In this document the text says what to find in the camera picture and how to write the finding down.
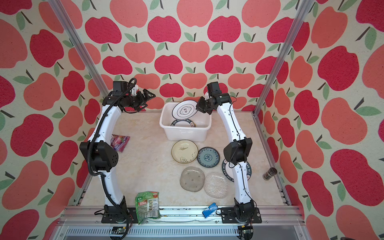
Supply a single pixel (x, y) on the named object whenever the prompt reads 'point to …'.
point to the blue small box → (209, 210)
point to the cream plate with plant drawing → (184, 151)
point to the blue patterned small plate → (208, 157)
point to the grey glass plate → (192, 179)
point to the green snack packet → (147, 205)
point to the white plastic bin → (199, 133)
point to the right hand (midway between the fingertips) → (196, 109)
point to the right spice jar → (271, 172)
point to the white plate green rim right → (227, 171)
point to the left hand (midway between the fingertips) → (153, 100)
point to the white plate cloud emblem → (184, 109)
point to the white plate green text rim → (183, 123)
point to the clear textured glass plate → (216, 184)
